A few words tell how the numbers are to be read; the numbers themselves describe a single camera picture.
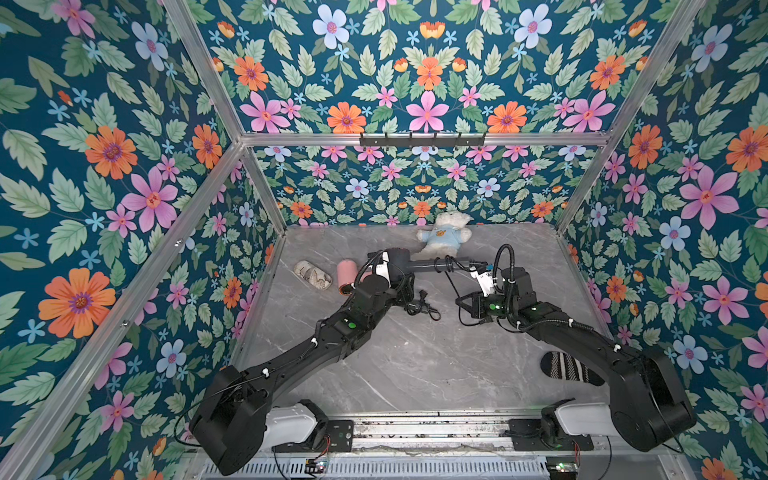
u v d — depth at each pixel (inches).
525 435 28.3
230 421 15.9
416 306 36.7
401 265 30.0
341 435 29.0
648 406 16.6
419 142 36.7
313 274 39.9
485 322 36.7
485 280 30.3
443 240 41.2
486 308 29.4
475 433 29.5
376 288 23.3
